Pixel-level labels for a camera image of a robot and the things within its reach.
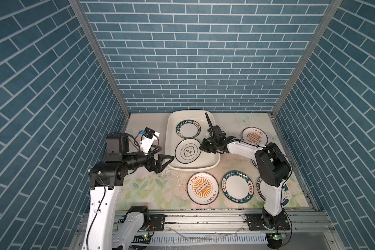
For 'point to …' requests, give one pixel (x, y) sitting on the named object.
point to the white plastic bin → (205, 160)
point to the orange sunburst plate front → (202, 188)
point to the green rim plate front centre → (237, 187)
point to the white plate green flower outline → (187, 151)
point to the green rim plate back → (188, 128)
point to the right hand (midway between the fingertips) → (197, 146)
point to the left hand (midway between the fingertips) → (166, 153)
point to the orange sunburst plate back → (255, 136)
